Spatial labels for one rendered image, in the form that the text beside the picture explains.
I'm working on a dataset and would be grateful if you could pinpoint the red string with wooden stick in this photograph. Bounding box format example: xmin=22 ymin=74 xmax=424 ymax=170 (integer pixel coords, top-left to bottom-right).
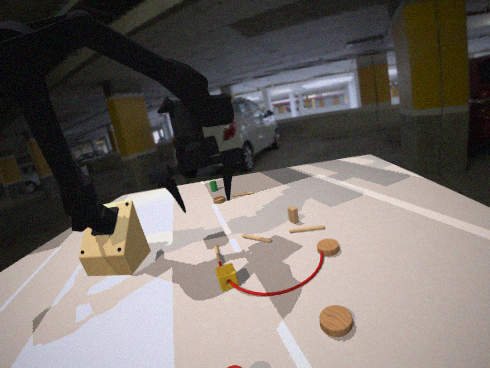
xmin=214 ymin=245 xmax=324 ymax=296

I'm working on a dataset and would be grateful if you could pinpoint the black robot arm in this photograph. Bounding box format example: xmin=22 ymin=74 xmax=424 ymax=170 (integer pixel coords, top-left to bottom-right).
xmin=0 ymin=9 xmax=234 ymax=236

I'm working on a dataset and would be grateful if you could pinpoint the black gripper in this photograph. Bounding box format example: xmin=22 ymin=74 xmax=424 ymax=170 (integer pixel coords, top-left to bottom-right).
xmin=147 ymin=127 xmax=245 ymax=213

